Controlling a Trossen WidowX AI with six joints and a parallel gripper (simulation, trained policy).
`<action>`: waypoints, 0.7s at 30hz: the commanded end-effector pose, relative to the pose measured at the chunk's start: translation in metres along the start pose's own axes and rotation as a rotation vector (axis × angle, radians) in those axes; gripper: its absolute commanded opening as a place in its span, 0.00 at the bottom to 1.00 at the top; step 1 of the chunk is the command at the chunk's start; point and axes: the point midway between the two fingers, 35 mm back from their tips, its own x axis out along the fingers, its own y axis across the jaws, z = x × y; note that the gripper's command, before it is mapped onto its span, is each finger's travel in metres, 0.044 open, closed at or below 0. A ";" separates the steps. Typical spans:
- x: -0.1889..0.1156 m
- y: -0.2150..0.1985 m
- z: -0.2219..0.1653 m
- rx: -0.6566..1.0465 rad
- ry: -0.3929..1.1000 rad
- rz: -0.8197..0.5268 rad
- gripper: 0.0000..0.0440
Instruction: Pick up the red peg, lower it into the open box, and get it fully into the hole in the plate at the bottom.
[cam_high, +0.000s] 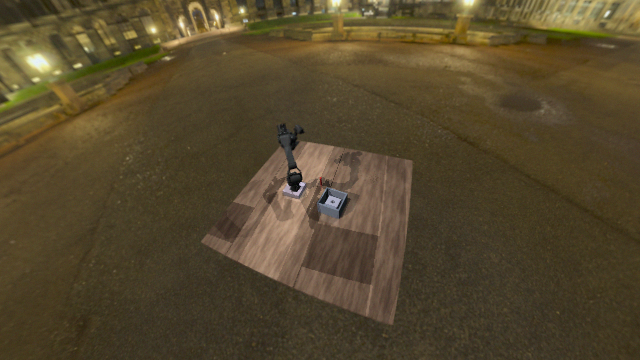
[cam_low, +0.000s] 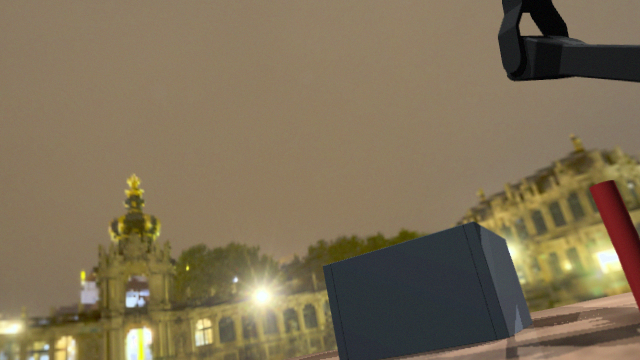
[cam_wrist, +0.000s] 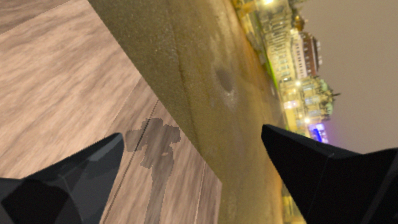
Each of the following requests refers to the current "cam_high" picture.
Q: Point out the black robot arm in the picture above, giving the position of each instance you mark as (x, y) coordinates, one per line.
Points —
(293, 178)

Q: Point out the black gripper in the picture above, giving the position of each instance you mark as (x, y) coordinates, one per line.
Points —
(297, 130)

